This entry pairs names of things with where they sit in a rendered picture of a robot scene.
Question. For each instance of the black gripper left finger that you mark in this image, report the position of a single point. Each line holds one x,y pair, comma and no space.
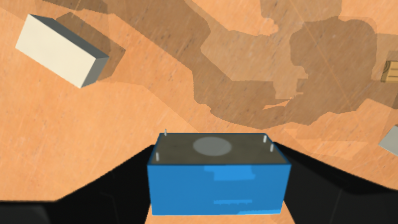
120,196

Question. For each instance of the blue rectangular module with black label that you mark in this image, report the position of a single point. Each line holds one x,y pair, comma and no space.
216,174

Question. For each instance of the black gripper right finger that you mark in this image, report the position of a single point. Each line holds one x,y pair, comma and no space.
318,193

